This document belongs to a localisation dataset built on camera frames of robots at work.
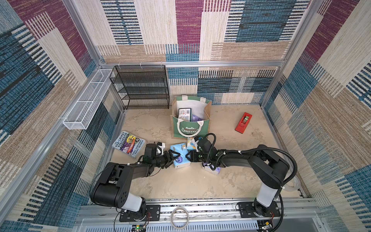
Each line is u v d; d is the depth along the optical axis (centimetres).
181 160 86
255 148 52
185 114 96
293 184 83
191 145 90
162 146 87
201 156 78
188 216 72
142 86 108
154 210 74
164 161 80
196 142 77
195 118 102
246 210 73
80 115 71
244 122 104
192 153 81
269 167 48
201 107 96
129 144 97
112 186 45
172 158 80
